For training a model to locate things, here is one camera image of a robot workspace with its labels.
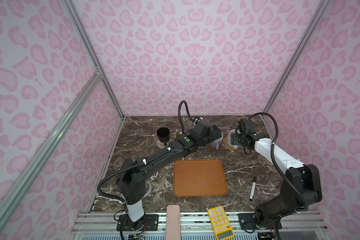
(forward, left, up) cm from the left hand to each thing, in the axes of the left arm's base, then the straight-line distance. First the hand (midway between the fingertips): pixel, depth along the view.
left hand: (218, 131), depth 77 cm
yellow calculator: (-39, +1, -24) cm, 45 cm away
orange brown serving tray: (-14, +9, -26) cm, 31 cm away
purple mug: (+4, -2, -19) cm, 20 cm away
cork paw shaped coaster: (+11, -11, -27) cm, 31 cm away
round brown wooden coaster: (+5, -1, -25) cm, 25 cm away
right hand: (+4, -15, -12) cm, 20 cm away
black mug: (+11, +31, -15) cm, 36 cm away
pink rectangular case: (-37, +23, -22) cm, 49 cm away
